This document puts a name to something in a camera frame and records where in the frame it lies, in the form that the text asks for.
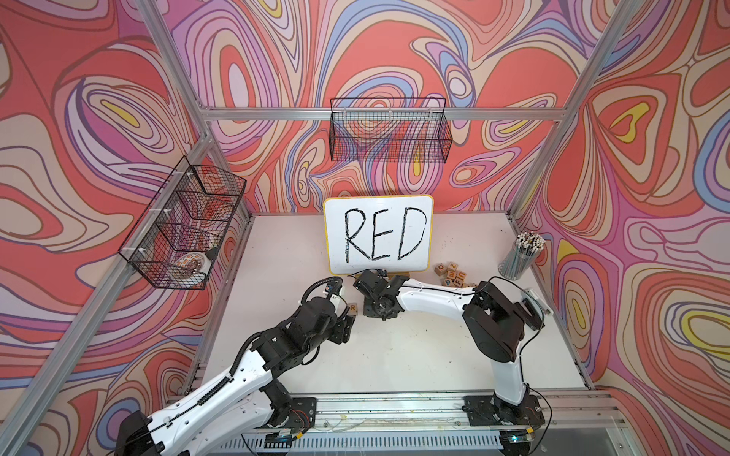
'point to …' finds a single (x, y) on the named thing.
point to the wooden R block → (353, 309)
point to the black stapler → (534, 310)
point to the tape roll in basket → (193, 264)
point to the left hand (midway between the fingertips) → (348, 315)
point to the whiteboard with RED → (390, 233)
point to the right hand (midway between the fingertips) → (375, 317)
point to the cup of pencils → (520, 256)
